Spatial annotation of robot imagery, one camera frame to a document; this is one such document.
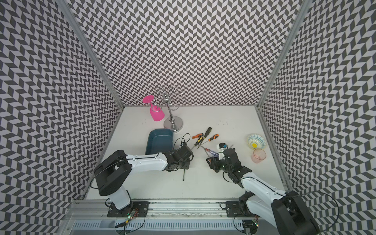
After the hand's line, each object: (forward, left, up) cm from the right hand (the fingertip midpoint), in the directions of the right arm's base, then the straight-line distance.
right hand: (210, 162), depth 85 cm
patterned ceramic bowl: (+15, -31, -2) cm, 35 cm away
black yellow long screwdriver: (+22, 0, -2) cm, 22 cm away
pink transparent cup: (+5, -30, -1) cm, 31 cm away
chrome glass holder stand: (+28, +22, +28) cm, 45 cm away
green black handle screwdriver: (-6, +16, -3) cm, 17 cm away
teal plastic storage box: (+17, +33, -2) cm, 37 cm away
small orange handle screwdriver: (+20, +7, -1) cm, 21 cm away
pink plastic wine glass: (+29, +34, +13) cm, 46 cm away
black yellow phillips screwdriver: (+15, +7, -1) cm, 17 cm away
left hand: (+1, +15, -3) cm, 15 cm away
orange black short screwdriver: (+19, -4, -1) cm, 19 cm away
